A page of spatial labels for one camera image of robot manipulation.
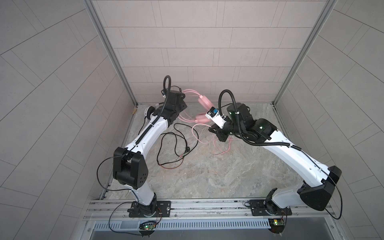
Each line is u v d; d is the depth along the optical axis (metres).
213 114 0.57
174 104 0.63
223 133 0.59
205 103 0.76
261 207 0.71
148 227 0.64
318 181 0.39
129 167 0.44
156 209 0.69
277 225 0.68
